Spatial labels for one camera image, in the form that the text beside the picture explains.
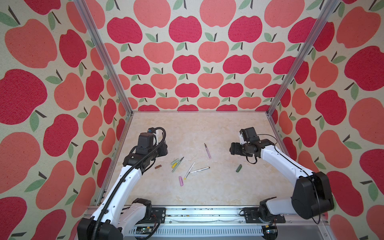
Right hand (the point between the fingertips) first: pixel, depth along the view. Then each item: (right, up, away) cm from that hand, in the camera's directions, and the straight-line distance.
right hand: (238, 149), depth 88 cm
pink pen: (-17, -5, +9) cm, 20 cm away
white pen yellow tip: (-30, -14, +1) cm, 33 cm away
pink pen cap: (-35, -18, -2) cm, 39 cm away
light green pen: (-37, -11, +3) cm, 39 cm away
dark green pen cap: (+1, -12, +2) cm, 12 cm away
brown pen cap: (-49, -11, +3) cm, 51 cm away
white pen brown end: (-23, -13, +2) cm, 27 cm away
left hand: (-41, +3, -9) cm, 42 cm away
